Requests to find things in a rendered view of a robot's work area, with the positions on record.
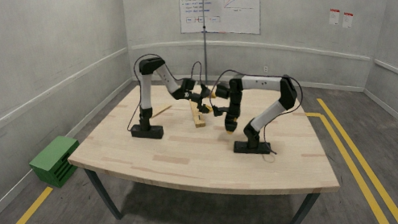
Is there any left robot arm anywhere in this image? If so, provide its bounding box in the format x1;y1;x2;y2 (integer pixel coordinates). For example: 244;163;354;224
131;57;210;134

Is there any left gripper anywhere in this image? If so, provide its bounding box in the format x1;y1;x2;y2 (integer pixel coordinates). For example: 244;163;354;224
191;92;216;114

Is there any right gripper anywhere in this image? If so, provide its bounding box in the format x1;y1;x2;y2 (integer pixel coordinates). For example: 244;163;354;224
224;102;241;135

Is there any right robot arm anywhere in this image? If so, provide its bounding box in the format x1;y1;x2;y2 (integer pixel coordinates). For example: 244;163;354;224
215;74;297;152

